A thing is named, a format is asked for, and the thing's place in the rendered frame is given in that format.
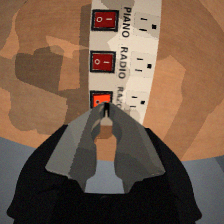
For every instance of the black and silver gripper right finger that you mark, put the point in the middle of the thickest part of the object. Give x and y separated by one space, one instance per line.
142 156

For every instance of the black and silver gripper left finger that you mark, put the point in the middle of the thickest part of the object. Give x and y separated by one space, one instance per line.
69 153

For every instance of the white power strip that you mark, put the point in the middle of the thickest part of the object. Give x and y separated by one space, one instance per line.
124 36

